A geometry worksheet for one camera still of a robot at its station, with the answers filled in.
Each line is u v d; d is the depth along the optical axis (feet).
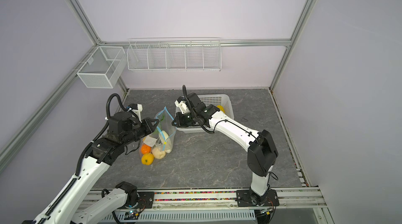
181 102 2.37
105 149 1.55
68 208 1.29
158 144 2.70
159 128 2.31
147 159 2.66
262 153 1.48
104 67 3.24
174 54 3.28
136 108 2.10
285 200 2.43
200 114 1.96
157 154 2.71
